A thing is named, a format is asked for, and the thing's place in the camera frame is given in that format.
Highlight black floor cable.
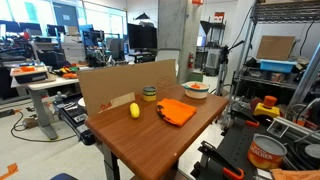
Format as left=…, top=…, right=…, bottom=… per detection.
left=9, top=109, right=78, bottom=143

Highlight white desk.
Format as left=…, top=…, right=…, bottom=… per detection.
left=10, top=75, right=81, bottom=141

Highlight yellow maize cob toy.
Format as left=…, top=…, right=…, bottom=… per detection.
left=129, top=102, right=141, bottom=119

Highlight black clamp orange handle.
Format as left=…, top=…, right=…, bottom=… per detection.
left=198, top=140, right=245, bottom=180
left=229, top=108, right=260, bottom=128

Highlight black monitor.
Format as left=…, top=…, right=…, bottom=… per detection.
left=126, top=22, right=158, bottom=51

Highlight yellow emergency stop box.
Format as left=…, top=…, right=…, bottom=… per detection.
left=252, top=95, right=281, bottom=120

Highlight wooden table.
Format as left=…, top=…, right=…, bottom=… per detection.
left=84, top=83, right=230, bottom=180

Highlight box with orange item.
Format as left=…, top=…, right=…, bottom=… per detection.
left=9, top=64, right=50, bottom=85

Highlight white bowl teal handles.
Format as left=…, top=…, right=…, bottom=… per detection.
left=181, top=80, right=211, bottom=100

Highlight open tin can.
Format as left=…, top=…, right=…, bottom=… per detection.
left=247, top=133, right=288, bottom=170

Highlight blue plastic bin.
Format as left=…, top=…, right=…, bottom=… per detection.
left=259, top=58, right=298, bottom=74

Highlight grey slanted metal post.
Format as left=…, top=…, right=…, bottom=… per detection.
left=286, top=43, right=320, bottom=111

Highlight small can yellow green label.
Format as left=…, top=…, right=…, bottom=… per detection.
left=142, top=85, right=158, bottom=102

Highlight pile of colourful toys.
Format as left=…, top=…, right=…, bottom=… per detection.
left=53, top=65, right=80, bottom=80

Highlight metal wire shelf rack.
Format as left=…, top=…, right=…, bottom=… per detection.
left=233, top=0, right=320, bottom=101

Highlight folded orange cloth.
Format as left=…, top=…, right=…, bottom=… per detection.
left=156, top=97, right=198, bottom=128

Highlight grey cylinder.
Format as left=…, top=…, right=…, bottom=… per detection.
left=304, top=143, right=320, bottom=160

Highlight black tool cart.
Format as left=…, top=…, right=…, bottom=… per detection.
left=52, top=93, right=98, bottom=147

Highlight brown cardboard panel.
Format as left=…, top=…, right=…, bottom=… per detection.
left=77, top=59, right=178, bottom=117

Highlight black cable coil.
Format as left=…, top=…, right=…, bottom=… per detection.
left=283, top=131, right=320, bottom=171

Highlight aluminium extrusion bar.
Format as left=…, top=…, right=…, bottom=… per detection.
left=266, top=115, right=320, bottom=143

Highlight red fire extinguisher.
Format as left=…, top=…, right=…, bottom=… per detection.
left=187, top=52, right=195, bottom=70

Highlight black camera on stand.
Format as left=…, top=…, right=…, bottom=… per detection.
left=215, top=39, right=246, bottom=98

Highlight black perforated base board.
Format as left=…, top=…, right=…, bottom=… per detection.
left=191, top=114, right=320, bottom=180

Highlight brown cardboard sheet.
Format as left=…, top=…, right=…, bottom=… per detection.
left=256, top=34, right=297, bottom=62

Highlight orange fluffy towel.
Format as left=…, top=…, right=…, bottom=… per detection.
left=270, top=168, right=320, bottom=180

